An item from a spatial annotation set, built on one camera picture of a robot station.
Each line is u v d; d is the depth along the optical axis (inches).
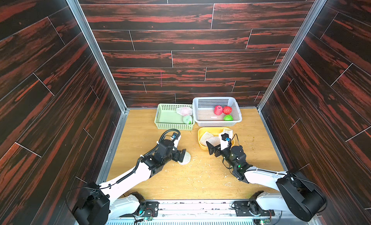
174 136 27.5
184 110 42.6
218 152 29.7
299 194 16.8
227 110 43.7
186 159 34.8
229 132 36.9
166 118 44.5
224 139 27.8
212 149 29.5
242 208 28.8
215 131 40.3
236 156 25.2
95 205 15.7
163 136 23.8
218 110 43.7
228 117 41.2
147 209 28.9
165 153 24.1
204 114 45.3
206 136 38.6
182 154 29.0
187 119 41.0
